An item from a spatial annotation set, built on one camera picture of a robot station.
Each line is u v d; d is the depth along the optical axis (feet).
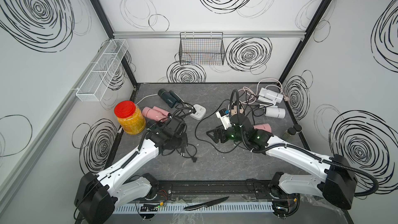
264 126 2.93
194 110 3.25
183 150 2.55
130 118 2.71
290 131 2.81
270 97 3.53
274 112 3.17
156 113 3.17
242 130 1.87
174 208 2.28
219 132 2.17
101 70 2.36
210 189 2.47
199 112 3.32
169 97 3.51
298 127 2.84
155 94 3.69
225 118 2.27
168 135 1.94
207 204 2.31
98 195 1.23
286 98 3.78
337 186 1.26
